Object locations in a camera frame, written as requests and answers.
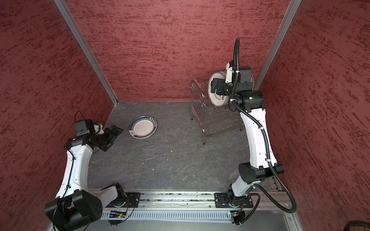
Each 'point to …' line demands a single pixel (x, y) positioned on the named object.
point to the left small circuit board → (115, 214)
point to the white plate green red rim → (142, 127)
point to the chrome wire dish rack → (213, 120)
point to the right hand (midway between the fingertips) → (219, 86)
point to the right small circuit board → (233, 214)
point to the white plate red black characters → (218, 100)
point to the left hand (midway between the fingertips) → (119, 138)
